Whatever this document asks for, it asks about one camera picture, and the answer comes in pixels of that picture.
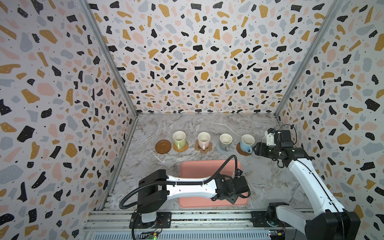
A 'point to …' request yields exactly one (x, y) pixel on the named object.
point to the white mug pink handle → (203, 138)
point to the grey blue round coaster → (218, 147)
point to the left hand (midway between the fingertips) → (235, 192)
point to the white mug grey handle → (225, 140)
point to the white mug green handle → (179, 139)
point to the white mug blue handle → (247, 142)
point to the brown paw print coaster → (198, 148)
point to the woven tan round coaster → (182, 149)
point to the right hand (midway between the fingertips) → (257, 145)
